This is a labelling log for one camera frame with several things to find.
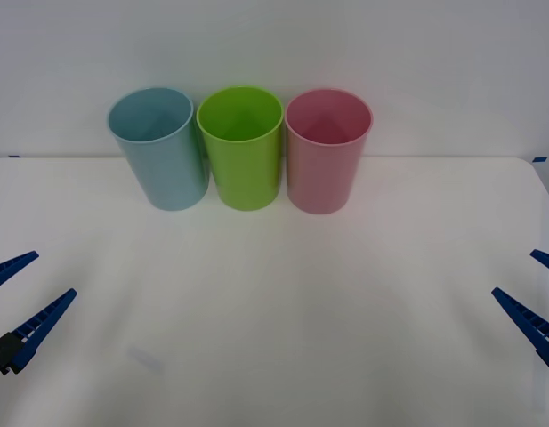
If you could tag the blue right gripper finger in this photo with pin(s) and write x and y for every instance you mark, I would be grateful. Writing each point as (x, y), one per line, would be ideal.
(547, 259)
(530, 322)

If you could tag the green plastic bin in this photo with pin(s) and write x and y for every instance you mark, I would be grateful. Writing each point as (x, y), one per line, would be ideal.
(245, 175)

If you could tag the pale blue plastic bin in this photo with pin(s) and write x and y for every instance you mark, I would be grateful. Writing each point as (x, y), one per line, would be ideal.
(167, 173)

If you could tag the pink plastic bin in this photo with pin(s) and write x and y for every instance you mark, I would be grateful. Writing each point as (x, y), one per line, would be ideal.
(320, 178)

